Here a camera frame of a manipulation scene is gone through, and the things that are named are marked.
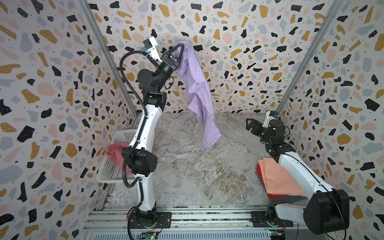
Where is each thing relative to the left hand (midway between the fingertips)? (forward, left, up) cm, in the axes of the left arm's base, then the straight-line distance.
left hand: (191, 46), depth 55 cm
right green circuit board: (-53, -39, -64) cm, 92 cm away
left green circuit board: (-52, +21, -63) cm, 85 cm away
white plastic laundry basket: (-22, +49, -60) cm, 80 cm away
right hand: (-4, -32, -35) cm, 47 cm away
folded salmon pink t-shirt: (-29, -47, -59) cm, 80 cm away
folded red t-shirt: (-36, -40, -60) cm, 80 cm away
